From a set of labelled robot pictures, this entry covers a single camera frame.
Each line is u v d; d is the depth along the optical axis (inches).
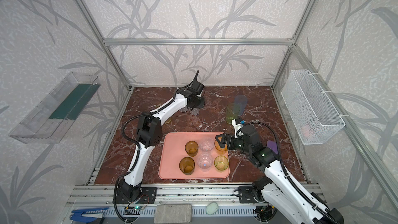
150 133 23.2
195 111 41.3
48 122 25.1
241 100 39.2
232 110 40.2
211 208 27.3
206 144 34.2
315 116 23.9
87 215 27.0
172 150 35.1
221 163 32.6
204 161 33.1
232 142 26.3
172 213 26.3
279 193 22.7
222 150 33.9
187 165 32.0
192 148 34.1
